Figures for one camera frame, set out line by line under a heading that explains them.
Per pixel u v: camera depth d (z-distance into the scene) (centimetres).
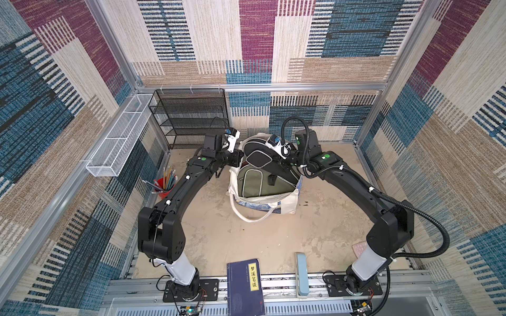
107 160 70
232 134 74
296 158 69
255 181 87
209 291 73
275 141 68
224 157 72
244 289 74
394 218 44
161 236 45
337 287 73
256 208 84
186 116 108
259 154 75
